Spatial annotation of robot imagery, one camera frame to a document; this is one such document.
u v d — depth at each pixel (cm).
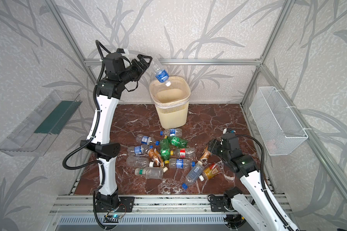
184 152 87
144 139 94
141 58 62
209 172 79
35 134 65
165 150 89
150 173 84
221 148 64
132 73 61
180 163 83
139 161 83
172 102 82
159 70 73
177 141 94
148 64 63
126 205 73
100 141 51
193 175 79
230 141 53
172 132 99
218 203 74
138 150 89
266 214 41
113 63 50
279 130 63
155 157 85
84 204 76
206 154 89
